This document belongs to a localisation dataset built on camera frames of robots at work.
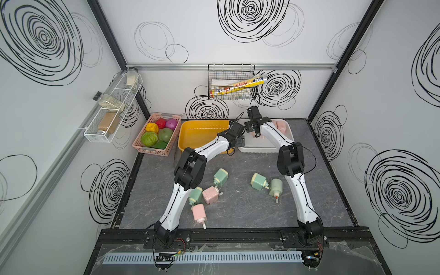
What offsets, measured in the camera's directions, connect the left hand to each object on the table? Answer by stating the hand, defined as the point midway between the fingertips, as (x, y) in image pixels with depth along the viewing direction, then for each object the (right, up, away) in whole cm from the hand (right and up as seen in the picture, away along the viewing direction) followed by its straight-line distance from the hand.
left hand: (234, 139), depth 102 cm
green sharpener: (-8, -19, -17) cm, 27 cm away
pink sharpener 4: (-12, -25, -23) cm, 36 cm away
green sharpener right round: (+19, -23, -20) cm, 36 cm away
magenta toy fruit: (-41, +10, +8) cm, 42 cm away
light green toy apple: (-42, +3, 0) cm, 42 cm away
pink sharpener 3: (-17, -32, -28) cm, 46 cm away
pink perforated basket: (-48, +3, +3) cm, 48 cm away
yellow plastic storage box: (-28, +4, +17) cm, 33 cm away
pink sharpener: (+31, +9, +6) cm, 33 cm away
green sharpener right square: (+11, -21, -18) cm, 29 cm away
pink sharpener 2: (+10, +3, -7) cm, 13 cm away
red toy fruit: (-47, +11, +10) cm, 50 cm away
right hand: (+16, +11, +6) cm, 20 cm away
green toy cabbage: (-51, 0, -1) cm, 51 cm away
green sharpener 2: (-20, -26, -22) cm, 39 cm away
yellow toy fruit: (-52, +7, +6) cm, 52 cm away
